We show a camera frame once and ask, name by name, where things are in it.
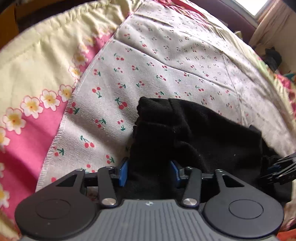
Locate black pants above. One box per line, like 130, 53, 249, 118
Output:
125, 97, 292, 204

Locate dark bag by curtain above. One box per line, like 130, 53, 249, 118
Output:
262, 47, 282, 72

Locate white cherry print bedsheet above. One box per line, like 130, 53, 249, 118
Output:
37, 1, 295, 190

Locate pink floral quilt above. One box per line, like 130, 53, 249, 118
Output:
1, 1, 295, 240

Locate beige right curtain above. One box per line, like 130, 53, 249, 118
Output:
249, 1, 295, 73

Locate maroon padded headboard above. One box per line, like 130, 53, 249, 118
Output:
192, 1, 257, 44

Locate window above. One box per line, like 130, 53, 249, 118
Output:
234, 0, 270, 16

